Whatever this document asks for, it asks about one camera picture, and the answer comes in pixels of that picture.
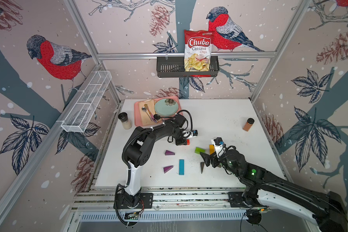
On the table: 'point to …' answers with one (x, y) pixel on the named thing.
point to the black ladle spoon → (157, 116)
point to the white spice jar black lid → (126, 123)
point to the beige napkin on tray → (145, 119)
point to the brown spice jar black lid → (248, 125)
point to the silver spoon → (144, 109)
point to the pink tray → (180, 111)
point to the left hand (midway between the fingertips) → (187, 137)
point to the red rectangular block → (188, 142)
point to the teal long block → (181, 167)
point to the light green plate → (166, 107)
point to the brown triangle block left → (201, 166)
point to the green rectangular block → (198, 150)
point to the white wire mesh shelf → (78, 116)
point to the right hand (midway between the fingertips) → (207, 148)
